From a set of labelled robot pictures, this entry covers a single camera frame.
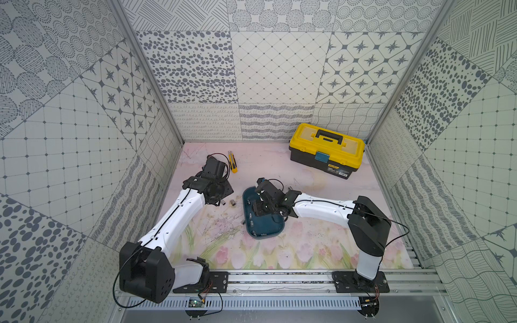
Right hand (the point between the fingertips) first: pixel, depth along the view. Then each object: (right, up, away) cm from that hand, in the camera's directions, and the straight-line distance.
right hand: (258, 207), depth 86 cm
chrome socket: (-13, 0, +9) cm, 15 cm away
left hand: (-13, +10, -4) cm, 17 cm away
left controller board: (-22, -31, -15) cm, 41 cm away
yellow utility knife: (-15, +20, +24) cm, 34 cm away
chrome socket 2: (-17, +1, +9) cm, 20 cm away
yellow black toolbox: (+35, +25, +11) cm, 44 cm away
